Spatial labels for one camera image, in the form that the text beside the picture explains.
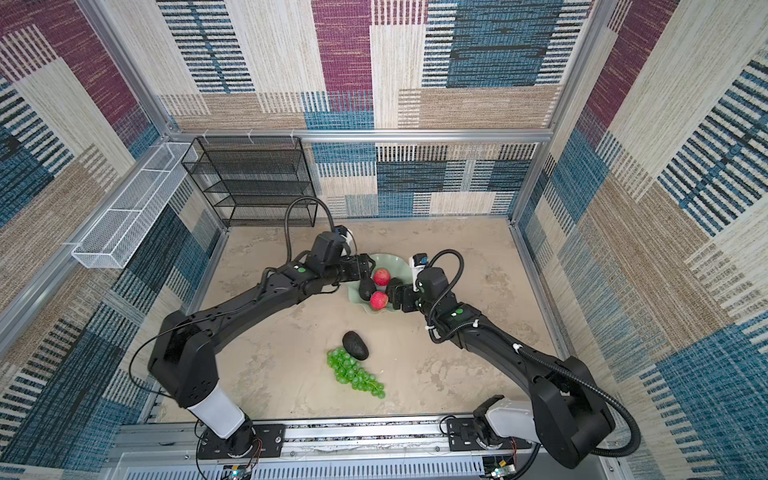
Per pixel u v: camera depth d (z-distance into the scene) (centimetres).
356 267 75
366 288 96
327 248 64
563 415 41
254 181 111
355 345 85
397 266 102
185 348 50
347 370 80
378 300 91
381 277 97
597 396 38
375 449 73
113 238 71
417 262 75
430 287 63
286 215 70
